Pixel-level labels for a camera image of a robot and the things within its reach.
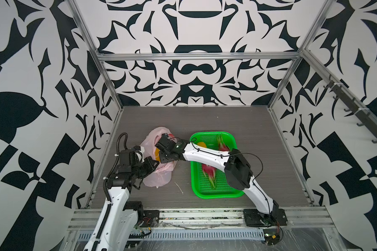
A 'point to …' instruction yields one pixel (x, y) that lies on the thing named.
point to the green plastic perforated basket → (209, 181)
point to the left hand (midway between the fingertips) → (159, 160)
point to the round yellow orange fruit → (201, 144)
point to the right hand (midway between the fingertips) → (162, 156)
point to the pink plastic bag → (161, 175)
